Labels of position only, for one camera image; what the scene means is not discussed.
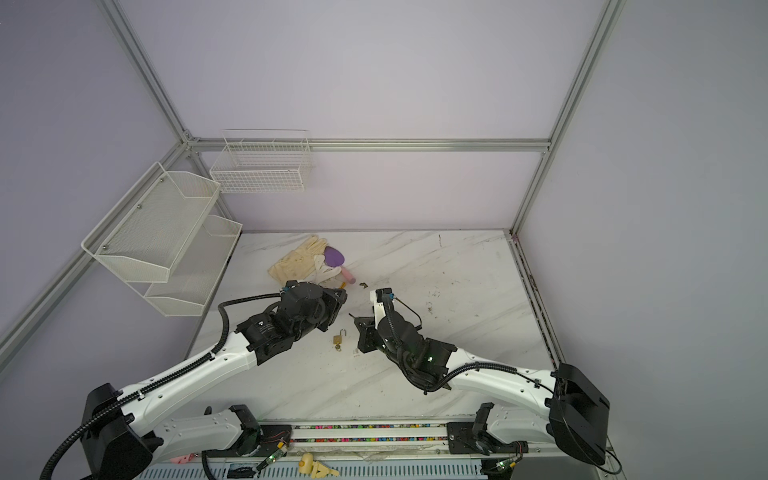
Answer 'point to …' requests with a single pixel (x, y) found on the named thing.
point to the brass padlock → (338, 340)
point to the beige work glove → (298, 265)
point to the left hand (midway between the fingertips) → (347, 294)
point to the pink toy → (183, 459)
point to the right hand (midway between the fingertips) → (352, 321)
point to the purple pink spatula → (336, 259)
